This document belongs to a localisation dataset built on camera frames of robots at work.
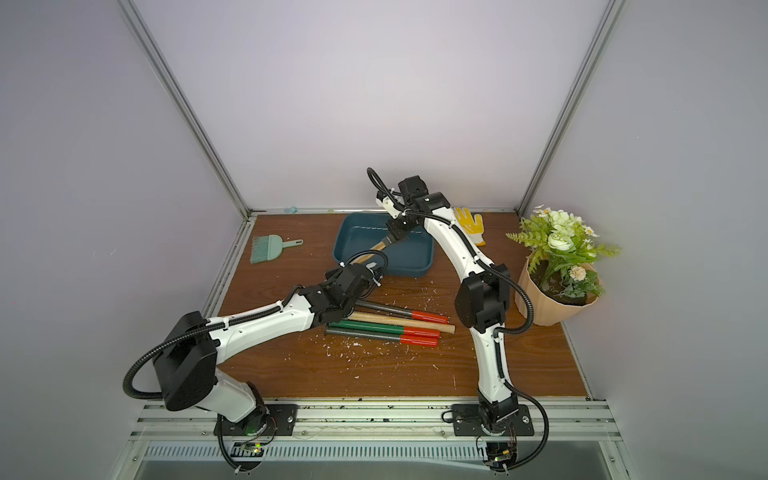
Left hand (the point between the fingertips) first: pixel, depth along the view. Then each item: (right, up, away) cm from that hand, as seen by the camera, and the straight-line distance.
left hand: (344, 266), depth 84 cm
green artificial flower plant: (+57, +5, -11) cm, 58 cm away
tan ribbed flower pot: (+57, -12, -3) cm, 58 cm away
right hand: (+14, +13, +6) cm, 20 cm away
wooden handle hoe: (+17, -17, +4) cm, 25 cm away
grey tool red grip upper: (+17, -15, +7) cm, 24 cm away
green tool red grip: (+12, -19, +4) cm, 23 cm away
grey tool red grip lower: (+11, -21, +2) cm, 24 cm away
